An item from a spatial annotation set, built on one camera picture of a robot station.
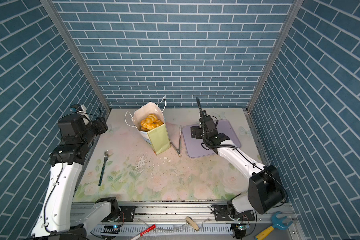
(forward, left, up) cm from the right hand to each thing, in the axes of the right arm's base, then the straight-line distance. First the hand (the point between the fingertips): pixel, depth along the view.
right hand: (198, 125), depth 86 cm
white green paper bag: (-10, +22, -2) cm, 24 cm away
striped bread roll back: (-1, +27, +5) cm, 27 cm away
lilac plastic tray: (-2, +3, -22) cm, 22 cm away
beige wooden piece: (-45, +1, -18) cm, 48 cm away
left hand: (-12, +46, +16) cm, 50 cm away
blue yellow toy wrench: (-42, -41, -18) cm, 61 cm away
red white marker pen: (-51, +22, -18) cm, 58 cm away
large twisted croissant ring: (-5, +29, +2) cm, 30 cm away
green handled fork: (-15, +57, -18) cm, 62 cm away
